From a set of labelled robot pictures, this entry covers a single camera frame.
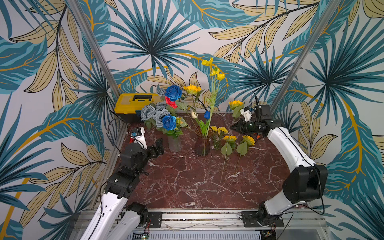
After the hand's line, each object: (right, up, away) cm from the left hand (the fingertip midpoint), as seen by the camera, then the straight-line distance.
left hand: (153, 141), depth 70 cm
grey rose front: (+3, +12, -1) cm, 12 cm away
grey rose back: (+2, +18, +8) cm, 20 cm away
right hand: (+40, +7, +13) cm, 42 cm away
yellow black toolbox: (-25, +21, +31) cm, 45 cm away
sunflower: (+41, -7, +26) cm, 49 cm away
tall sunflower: (+42, +19, +12) cm, 48 cm away
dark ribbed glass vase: (+25, -4, +27) cm, 37 cm away
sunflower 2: (+51, -7, +27) cm, 58 cm away
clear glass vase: (+8, -4, +22) cm, 24 cm away
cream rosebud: (+19, +14, +10) cm, 25 cm away
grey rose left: (-3, +14, +2) cm, 14 cm away
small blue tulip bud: (+26, +14, +10) cm, 31 cm away
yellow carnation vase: (+39, +6, +33) cm, 51 cm away
